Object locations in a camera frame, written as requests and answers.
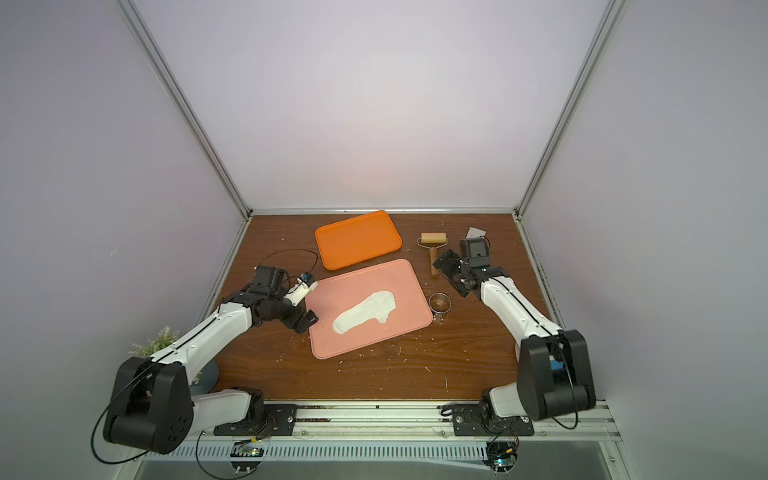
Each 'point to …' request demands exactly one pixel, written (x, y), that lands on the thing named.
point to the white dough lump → (377, 306)
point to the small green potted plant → (164, 337)
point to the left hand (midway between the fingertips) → (308, 306)
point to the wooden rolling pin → (433, 240)
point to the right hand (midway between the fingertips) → (445, 261)
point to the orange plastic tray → (357, 238)
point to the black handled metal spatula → (474, 232)
